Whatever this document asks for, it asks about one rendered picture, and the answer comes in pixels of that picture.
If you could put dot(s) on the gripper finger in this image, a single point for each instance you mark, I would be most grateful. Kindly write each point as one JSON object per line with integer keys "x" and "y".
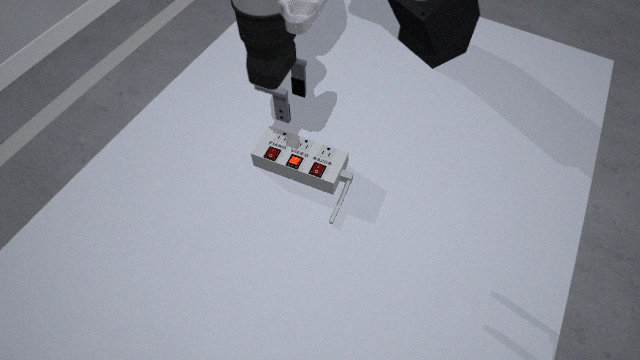
{"x": 298, "y": 79}
{"x": 281, "y": 103}

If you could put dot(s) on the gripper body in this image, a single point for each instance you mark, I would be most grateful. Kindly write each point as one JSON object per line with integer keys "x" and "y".
{"x": 271, "y": 50}

